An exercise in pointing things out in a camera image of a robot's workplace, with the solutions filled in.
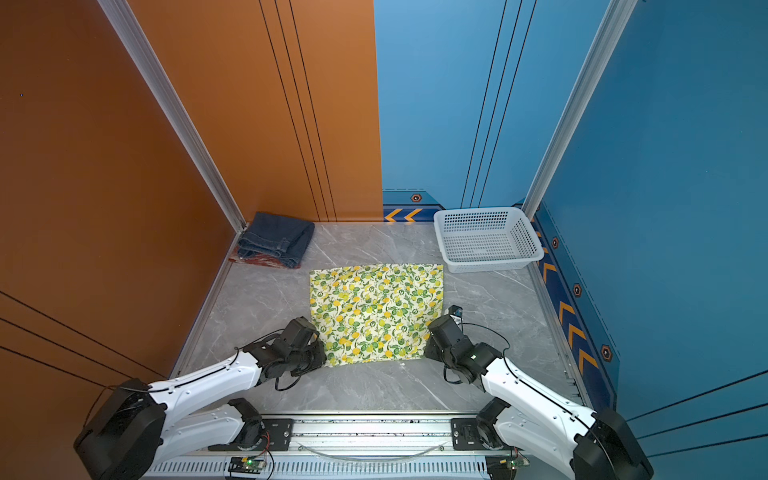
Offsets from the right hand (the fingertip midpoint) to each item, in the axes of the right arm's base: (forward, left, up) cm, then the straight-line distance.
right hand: (427, 343), depth 84 cm
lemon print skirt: (+12, +15, -3) cm, 20 cm away
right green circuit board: (-28, -17, -7) cm, 33 cm away
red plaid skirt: (+33, +58, 0) cm, 67 cm away
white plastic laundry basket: (+44, -25, -5) cm, 51 cm away
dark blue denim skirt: (+36, +47, +6) cm, 59 cm away
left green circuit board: (-27, +45, -6) cm, 53 cm away
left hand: (-2, +28, -4) cm, 28 cm away
